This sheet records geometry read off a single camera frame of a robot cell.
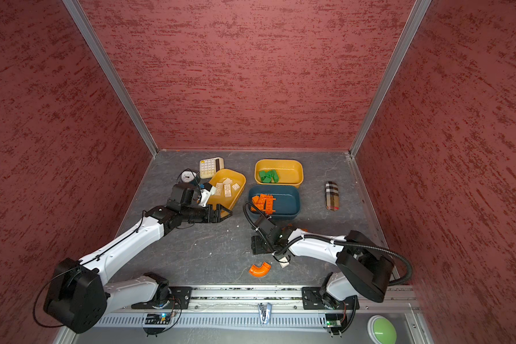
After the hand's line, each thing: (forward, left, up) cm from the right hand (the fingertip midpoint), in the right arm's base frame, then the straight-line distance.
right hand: (259, 250), depth 85 cm
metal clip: (-20, -2, +1) cm, 20 cm away
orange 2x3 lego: (+24, -1, 0) cm, 24 cm away
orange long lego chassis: (+21, -5, 0) cm, 22 cm away
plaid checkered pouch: (+25, -35, +1) cm, 43 cm away
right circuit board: (-23, -25, -1) cm, 35 cm away
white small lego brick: (+35, +16, +1) cm, 38 cm away
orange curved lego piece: (-8, -1, -1) cm, 8 cm away
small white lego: (+31, +11, +2) cm, 33 cm away
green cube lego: (+36, -4, +1) cm, 36 cm away
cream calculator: (+44, +27, +2) cm, 51 cm away
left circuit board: (-22, +35, -1) cm, 41 cm away
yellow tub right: (+42, -17, -2) cm, 45 cm away
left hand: (+8, +13, +13) cm, 20 cm away
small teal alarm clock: (+35, +34, +4) cm, 49 cm away
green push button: (-27, -40, +1) cm, 48 cm away
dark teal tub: (+21, -13, 0) cm, 25 cm away
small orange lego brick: (+23, +2, +2) cm, 23 cm away
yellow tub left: (+37, +20, +3) cm, 42 cm away
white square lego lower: (-5, -10, 0) cm, 11 cm away
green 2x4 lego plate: (+37, -9, +1) cm, 38 cm away
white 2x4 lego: (+29, +15, +1) cm, 33 cm away
